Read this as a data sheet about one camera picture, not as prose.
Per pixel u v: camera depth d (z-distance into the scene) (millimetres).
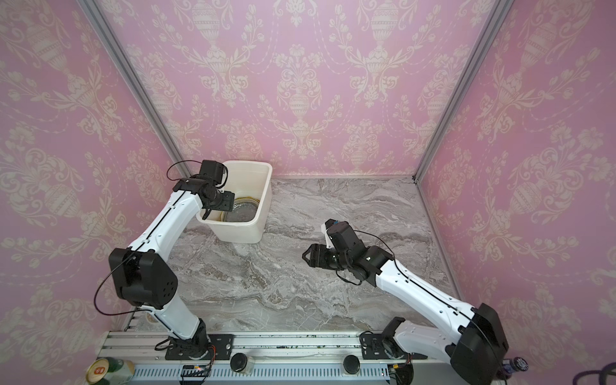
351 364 686
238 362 636
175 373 712
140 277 458
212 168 684
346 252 573
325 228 727
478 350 380
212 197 636
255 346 761
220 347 743
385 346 662
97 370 620
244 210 1001
